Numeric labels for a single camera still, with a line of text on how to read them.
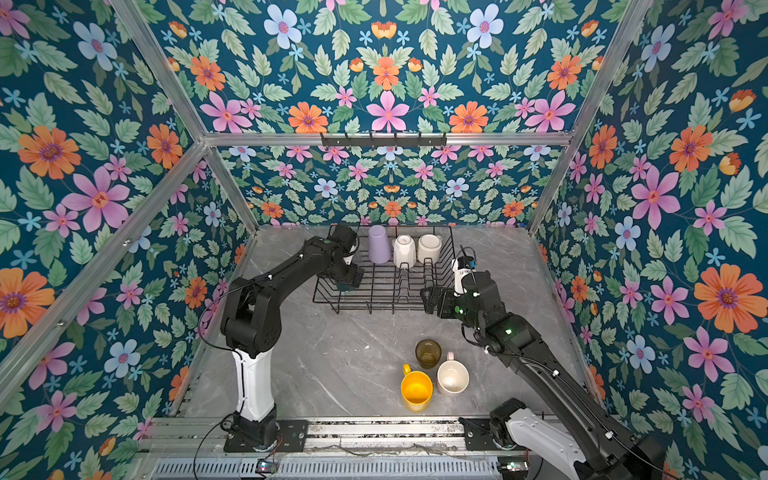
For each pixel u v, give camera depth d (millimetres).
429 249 1012
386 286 1022
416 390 802
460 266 660
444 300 638
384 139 924
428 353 862
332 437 748
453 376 820
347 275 876
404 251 985
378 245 1014
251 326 529
